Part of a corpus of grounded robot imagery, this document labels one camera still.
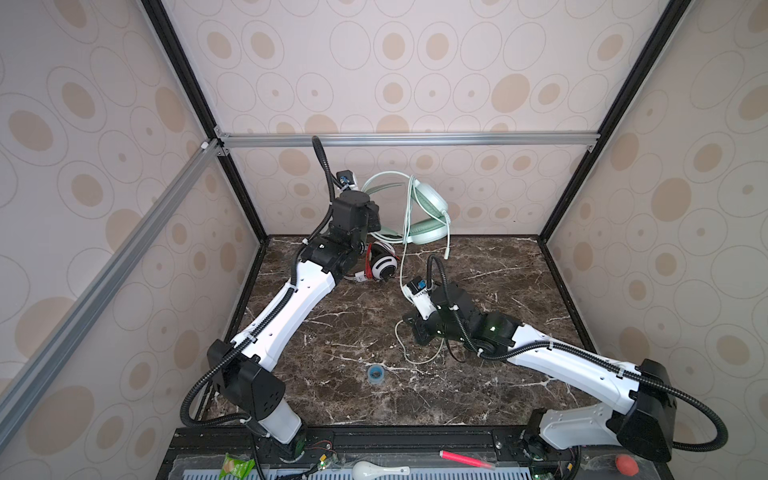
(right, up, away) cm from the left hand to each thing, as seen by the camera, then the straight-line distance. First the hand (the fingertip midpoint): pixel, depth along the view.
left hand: (371, 195), depth 71 cm
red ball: (+59, -62, -4) cm, 86 cm away
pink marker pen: (+23, -64, 0) cm, 68 cm away
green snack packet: (-31, -64, -3) cm, 71 cm away
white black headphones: (+2, -16, +29) cm, 33 cm away
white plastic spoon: (-1, -65, -2) cm, 65 cm away
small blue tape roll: (+1, -48, +14) cm, 50 cm away
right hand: (+8, -30, +3) cm, 31 cm away
